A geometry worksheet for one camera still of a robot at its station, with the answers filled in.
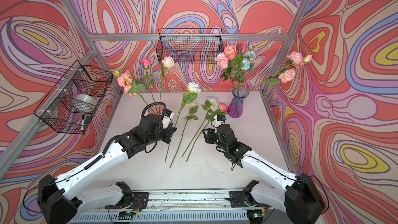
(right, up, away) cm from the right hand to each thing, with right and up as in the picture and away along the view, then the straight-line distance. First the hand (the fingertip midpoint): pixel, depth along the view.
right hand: (205, 133), depth 81 cm
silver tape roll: (-58, +18, -8) cm, 61 cm away
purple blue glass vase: (+20, +14, +17) cm, 30 cm away
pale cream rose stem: (-8, +12, +26) cm, 29 cm away
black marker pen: (-59, +6, -9) cm, 60 cm away
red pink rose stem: (+13, +13, +23) cm, 30 cm away
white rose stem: (-7, +23, -6) cm, 25 cm away
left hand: (-14, +4, -5) cm, 16 cm away
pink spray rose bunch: (-36, +24, -7) cm, 44 cm away
